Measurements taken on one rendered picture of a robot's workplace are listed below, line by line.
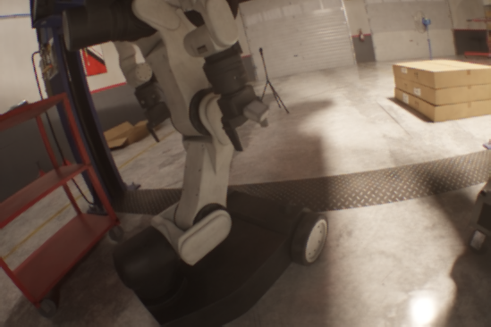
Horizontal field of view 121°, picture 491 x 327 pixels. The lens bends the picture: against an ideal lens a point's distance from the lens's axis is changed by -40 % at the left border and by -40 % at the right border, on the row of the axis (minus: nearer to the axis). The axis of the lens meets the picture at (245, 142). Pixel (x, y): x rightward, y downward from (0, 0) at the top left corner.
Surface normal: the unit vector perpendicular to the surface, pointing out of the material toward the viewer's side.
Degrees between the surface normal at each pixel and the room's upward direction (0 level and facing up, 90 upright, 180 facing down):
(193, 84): 90
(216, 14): 90
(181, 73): 90
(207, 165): 90
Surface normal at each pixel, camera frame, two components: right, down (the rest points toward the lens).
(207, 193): 0.73, 0.05
